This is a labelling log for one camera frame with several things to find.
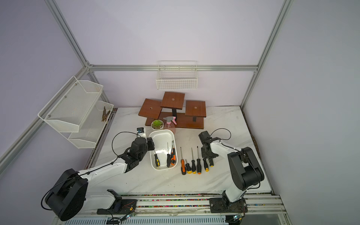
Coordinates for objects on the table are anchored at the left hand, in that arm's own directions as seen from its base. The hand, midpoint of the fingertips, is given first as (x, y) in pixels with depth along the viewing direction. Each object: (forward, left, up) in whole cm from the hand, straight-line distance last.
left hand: (151, 139), depth 88 cm
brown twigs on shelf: (+18, +35, +3) cm, 40 cm away
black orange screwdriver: (-14, -30, -9) cm, 35 cm away
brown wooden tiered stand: (+25, -28, -8) cm, 39 cm away
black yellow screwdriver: (-13, -35, -11) cm, 39 cm away
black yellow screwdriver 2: (-11, -4, -9) cm, 15 cm away
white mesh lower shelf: (+6, +41, +1) cm, 42 cm away
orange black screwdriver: (-15, -21, -9) cm, 27 cm away
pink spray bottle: (+13, -12, +2) cm, 18 cm away
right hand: (-6, -39, -12) cm, 41 cm away
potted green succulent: (+13, -2, -2) cm, 14 cm away
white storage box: (-8, -8, -9) cm, 15 cm away
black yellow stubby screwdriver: (-17, -24, -9) cm, 31 cm away
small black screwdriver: (-14, -27, -10) cm, 32 cm away
